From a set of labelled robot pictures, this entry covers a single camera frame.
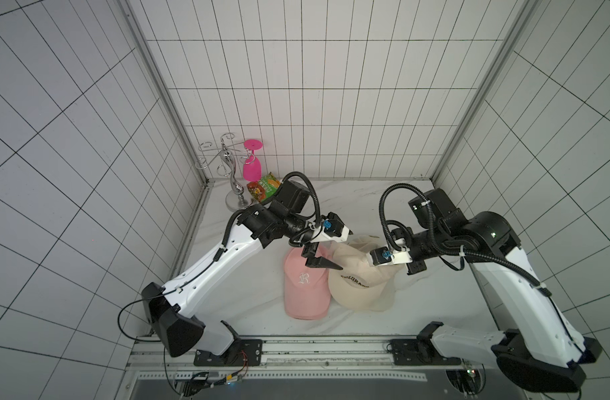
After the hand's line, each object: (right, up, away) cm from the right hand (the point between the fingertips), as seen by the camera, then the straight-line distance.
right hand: (375, 243), depth 63 cm
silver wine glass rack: (-47, +28, +29) cm, 62 cm away
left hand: (-10, -2, -1) cm, 10 cm away
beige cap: (-4, -12, +3) cm, 13 cm away
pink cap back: (-18, -17, +16) cm, 29 cm away
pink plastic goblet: (-41, +25, +38) cm, 61 cm away
